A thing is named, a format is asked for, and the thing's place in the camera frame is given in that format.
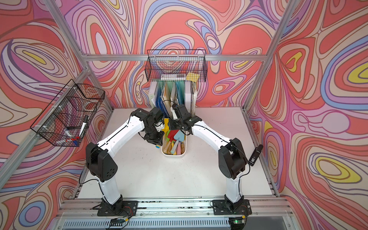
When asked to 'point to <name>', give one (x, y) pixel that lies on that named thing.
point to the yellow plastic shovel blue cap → (158, 146)
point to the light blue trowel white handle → (179, 136)
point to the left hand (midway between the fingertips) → (162, 144)
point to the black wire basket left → (66, 119)
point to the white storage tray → (174, 143)
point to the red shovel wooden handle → (171, 134)
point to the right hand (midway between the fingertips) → (170, 127)
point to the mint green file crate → (165, 95)
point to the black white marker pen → (83, 126)
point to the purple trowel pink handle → (178, 148)
